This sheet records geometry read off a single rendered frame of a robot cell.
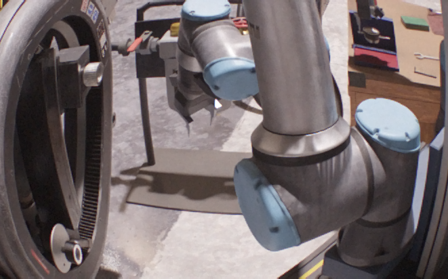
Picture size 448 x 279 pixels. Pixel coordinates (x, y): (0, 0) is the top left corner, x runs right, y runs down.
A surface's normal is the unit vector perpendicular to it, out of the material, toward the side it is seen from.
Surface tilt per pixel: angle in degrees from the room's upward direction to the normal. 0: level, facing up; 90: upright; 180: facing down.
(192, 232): 0
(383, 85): 90
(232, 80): 114
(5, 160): 90
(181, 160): 0
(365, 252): 70
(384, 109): 5
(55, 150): 90
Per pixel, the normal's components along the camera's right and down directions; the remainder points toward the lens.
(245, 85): 0.27, 0.79
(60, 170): 0.97, 0.04
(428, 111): -0.22, 0.51
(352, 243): -0.79, 0.04
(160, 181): -0.07, -0.86
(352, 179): 0.26, -0.10
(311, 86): 0.29, 0.32
